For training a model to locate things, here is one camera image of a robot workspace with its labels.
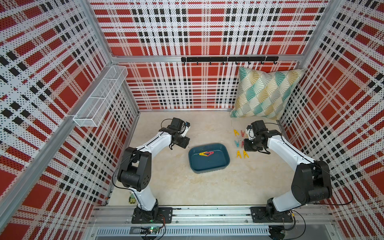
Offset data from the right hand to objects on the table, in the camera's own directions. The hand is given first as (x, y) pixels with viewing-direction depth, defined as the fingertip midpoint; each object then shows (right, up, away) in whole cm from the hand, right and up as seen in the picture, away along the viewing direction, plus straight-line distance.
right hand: (248, 147), depth 88 cm
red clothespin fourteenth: (-23, -5, +8) cm, 24 cm away
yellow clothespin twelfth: (0, -6, +8) cm, 9 cm away
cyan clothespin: (-3, 0, +12) cm, 13 cm away
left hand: (-39, +3, +6) cm, 39 cm away
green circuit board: (-51, -37, -19) cm, 66 cm away
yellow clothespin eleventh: (-4, -6, +7) cm, 10 cm away
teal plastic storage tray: (-16, -9, +6) cm, 19 cm away
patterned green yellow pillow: (+11, +33, +6) cm, 35 cm away
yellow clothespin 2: (-27, -6, +7) cm, 29 cm away
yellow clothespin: (-3, +8, +18) cm, 20 cm away
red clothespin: (+1, +7, +16) cm, 17 cm away
